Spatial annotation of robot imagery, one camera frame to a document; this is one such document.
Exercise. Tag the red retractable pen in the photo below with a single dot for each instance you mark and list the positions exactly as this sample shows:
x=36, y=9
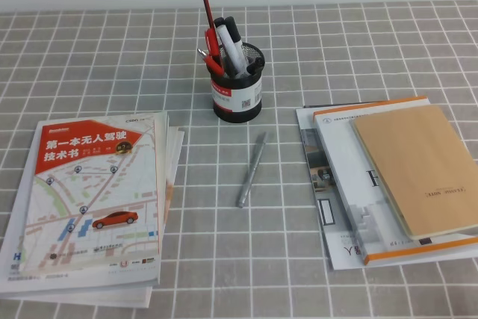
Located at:
x=211, y=63

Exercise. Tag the black mesh pen holder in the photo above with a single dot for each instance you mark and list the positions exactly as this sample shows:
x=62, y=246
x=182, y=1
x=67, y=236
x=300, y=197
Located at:
x=236, y=100

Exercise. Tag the silver grey pen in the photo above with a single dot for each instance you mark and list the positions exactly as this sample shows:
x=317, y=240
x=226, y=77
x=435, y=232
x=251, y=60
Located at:
x=258, y=150

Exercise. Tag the small black pen cap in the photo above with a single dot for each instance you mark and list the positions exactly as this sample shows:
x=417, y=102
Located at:
x=255, y=66

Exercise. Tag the white marker black cap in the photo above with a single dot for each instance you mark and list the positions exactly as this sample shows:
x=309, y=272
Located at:
x=230, y=48

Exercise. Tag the thin red black pencil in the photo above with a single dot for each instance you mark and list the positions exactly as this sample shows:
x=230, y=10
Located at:
x=209, y=14

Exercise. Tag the white magazine under books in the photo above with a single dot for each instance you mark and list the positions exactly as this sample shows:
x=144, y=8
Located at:
x=342, y=249

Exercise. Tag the orange map cover book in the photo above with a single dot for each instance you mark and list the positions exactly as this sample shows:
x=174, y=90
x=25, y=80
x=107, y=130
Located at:
x=97, y=196

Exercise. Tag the white book orange edges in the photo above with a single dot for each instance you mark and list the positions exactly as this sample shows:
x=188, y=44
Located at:
x=374, y=224

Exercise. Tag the tan kraft notebook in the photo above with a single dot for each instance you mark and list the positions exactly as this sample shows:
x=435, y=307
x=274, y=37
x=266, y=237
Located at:
x=428, y=174

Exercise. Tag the white booklet under map book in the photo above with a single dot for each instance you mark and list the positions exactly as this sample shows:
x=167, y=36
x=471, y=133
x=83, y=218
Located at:
x=15, y=284

